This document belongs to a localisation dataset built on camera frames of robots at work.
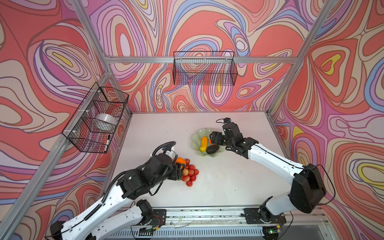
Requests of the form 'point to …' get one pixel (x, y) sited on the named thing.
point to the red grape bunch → (189, 173)
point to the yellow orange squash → (204, 141)
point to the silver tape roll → (105, 122)
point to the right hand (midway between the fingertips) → (216, 138)
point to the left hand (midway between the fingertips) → (182, 166)
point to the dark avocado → (212, 149)
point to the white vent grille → (195, 232)
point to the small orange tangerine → (210, 142)
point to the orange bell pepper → (179, 160)
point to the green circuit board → (145, 231)
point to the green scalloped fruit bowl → (196, 142)
